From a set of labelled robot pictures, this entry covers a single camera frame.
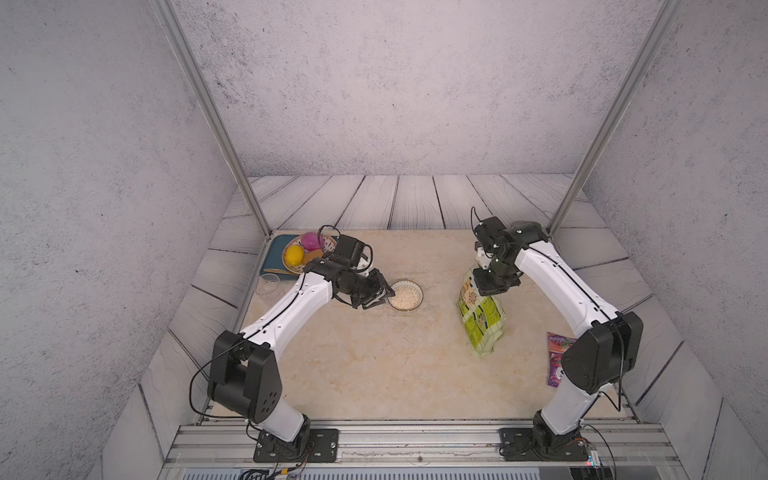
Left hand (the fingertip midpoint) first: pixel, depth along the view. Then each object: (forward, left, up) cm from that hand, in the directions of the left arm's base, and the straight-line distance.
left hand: (397, 295), depth 80 cm
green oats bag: (-3, -24, -6) cm, 25 cm away
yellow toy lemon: (+27, +35, -13) cm, 46 cm away
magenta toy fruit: (+32, +30, -12) cm, 46 cm away
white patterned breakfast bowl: (+10, -4, -14) cm, 18 cm away
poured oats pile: (+10, -4, -14) cm, 18 cm away
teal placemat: (+31, +46, -19) cm, 58 cm away
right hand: (+1, -25, 0) cm, 25 cm away
